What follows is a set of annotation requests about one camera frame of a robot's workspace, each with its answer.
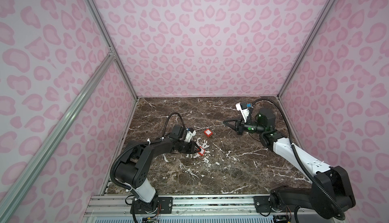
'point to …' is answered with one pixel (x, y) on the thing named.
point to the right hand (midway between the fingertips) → (226, 122)
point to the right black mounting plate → (262, 203)
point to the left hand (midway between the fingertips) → (200, 148)
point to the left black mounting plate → (161, 205)
